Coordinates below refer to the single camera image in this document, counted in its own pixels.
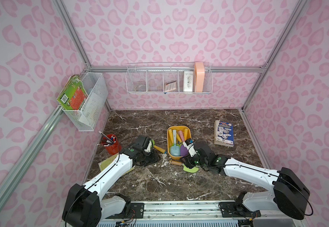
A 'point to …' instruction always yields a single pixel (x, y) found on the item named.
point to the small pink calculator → (170, 86)
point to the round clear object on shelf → (140, 88)
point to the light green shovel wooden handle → (186, 132)
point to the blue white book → (223, 133)
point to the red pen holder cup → (111, 143)
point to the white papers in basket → (92, 109)
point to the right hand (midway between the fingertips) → (182, 158)
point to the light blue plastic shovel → (175, 149)
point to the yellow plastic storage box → (176, 135)
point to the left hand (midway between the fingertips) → (158, 157)
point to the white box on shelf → (188, 81)
